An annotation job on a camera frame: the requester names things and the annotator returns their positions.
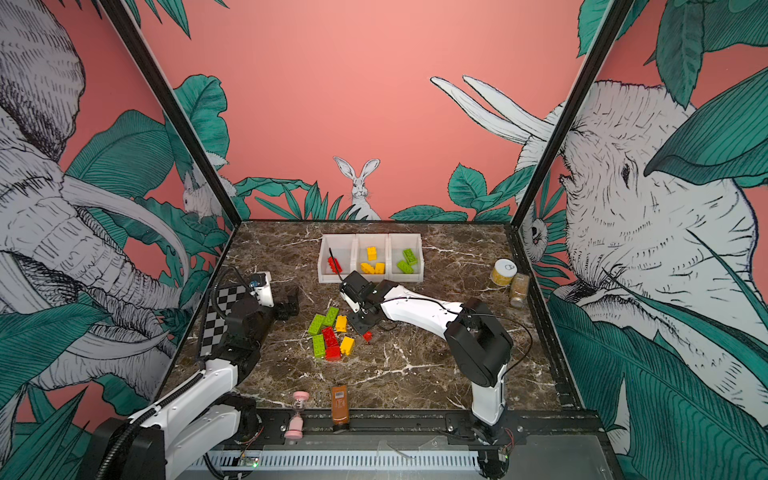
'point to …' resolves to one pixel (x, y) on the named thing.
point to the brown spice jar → (520, 284)
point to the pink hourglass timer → (295, 430)
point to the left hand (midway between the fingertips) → (283, 283)
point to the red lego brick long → (335, 265)
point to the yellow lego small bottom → (380, 268)
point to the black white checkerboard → (217, 326)
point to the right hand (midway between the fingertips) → (356, 320)
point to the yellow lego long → (366, 268)
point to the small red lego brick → (368, 336)
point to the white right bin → (397, 243)
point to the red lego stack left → (332, 345)
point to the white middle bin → (363, 241)
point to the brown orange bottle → (340, 405)
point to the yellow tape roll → (503, 271)
